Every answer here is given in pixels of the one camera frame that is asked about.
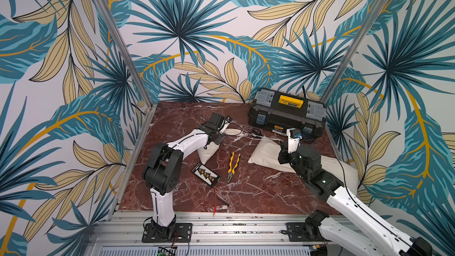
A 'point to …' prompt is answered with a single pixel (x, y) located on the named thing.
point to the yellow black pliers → (231, 172)
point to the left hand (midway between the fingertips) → (216, 133)
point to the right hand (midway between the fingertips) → (271, 145)
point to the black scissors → (258, 131)
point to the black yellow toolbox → (289, 111)
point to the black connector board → (205, 175)
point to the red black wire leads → (216, 196)
